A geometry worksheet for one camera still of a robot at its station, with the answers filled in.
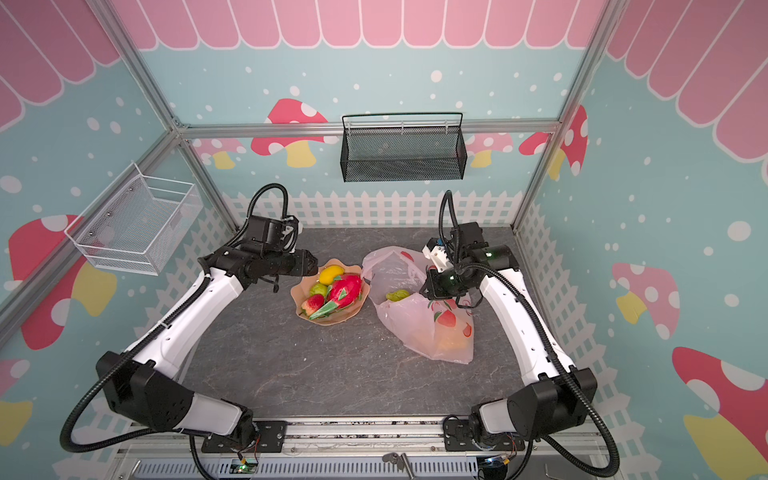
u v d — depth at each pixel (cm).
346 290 90
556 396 39
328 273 98
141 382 40
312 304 89
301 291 97
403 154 94
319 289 95
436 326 76
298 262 71
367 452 73
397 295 95
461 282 61
